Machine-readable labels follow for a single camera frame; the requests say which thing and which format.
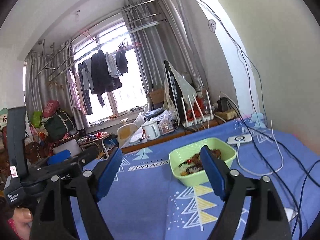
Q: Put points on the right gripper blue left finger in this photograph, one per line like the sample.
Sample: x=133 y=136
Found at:
x=53 y=218

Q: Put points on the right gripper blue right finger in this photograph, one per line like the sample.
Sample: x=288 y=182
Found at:
x=266 y=218

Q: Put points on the person's left hand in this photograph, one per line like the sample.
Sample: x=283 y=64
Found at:
x=20 y=222

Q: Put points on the dark green duffel bag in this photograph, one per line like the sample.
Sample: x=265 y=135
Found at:
x=59 y=124

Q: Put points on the small wooden side table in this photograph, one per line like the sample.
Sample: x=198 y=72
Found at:
x=105 y=142

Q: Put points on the red bag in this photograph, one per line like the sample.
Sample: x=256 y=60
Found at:
x=50 y=109

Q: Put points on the white power bank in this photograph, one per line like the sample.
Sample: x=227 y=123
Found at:
x=239 y=139

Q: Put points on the blue patterned bed sheet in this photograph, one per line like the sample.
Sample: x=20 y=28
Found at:
x=146 y=201

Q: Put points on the green plastic tray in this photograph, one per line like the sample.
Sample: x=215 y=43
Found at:
x=188 y=167

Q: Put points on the pink hanging garment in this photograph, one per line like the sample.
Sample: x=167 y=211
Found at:
x=76 y=102

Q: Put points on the grey left curtain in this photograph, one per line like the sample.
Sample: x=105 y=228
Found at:
x=46 y=79

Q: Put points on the grey curtain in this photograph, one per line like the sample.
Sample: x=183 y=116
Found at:
x=46 y=79
x=163 y=30

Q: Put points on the cream chair backrest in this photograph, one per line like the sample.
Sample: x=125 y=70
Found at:
x=125 y=132

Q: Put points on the beige power strip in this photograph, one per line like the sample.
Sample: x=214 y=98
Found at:
x=227 y=115

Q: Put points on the wooden desk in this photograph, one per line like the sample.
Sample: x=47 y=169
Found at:
x=143 y=143

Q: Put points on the black power adapter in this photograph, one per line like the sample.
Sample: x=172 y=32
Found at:
x=222 y=104

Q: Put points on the white wifi router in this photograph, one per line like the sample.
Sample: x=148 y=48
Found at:
x=196 y=111

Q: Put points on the dark hanging jacket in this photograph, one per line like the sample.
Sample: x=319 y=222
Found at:
x=103 y=82

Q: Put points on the white enamel mug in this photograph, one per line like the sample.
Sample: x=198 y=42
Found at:
x=151 y=130

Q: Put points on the light grey hanging shirt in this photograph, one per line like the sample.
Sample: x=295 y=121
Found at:
x=113 y=70

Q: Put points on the beige cloth cover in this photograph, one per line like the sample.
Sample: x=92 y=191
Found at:
x=187 y=89

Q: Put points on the black computer monitor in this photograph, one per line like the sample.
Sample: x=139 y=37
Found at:
x=173 y=92

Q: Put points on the cardboard box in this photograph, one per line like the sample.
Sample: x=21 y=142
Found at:
x=157 y=96

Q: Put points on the grey right curtain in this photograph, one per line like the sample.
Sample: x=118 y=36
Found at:
x=163 y=30

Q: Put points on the round wall hook sticker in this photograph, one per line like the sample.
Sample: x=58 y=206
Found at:
x=212 y=25

